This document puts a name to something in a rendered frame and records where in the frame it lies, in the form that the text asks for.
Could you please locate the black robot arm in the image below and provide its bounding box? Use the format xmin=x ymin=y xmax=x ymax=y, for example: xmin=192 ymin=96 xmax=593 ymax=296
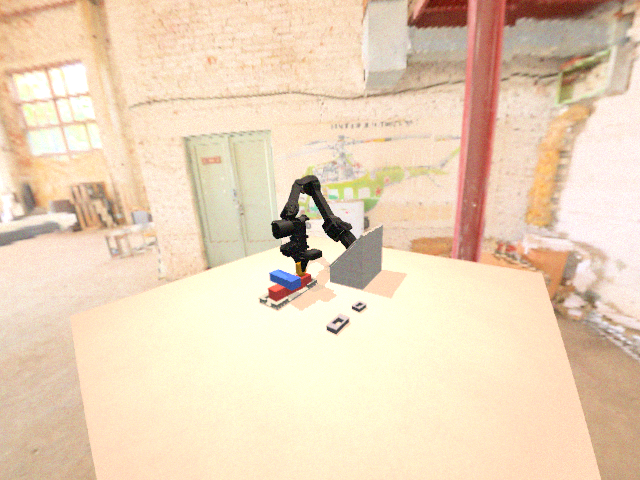
xmin=271 ymin=175 xmax=357 ymax=257

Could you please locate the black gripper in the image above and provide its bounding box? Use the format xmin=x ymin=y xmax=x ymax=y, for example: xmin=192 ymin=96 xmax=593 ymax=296
xmin=289 ymin=234 xmax=322 ymax=272

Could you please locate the red rectangular block with slot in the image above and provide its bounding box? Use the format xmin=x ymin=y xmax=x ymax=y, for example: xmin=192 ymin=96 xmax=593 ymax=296
xmin=268 ymin=273 xmax=311 ymax=302

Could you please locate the yellow rectangular block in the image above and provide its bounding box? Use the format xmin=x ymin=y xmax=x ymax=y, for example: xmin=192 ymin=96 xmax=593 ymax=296
xmin=295 ymin=262 xmax=307 ymax=277

